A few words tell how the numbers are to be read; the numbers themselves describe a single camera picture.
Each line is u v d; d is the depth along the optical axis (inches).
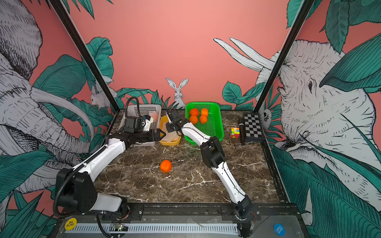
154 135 29.4
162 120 42.4
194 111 44.8
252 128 42.1
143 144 28.8
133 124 25.7
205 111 44.9
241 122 43.5
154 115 42.3
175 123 31.9
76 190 16.3
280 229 27.6
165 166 33.2
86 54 33.9
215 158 25.5
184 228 27.7
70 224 27.6
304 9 27.6
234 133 39.8
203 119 43.2
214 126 43.5
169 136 37.9
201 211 30.1
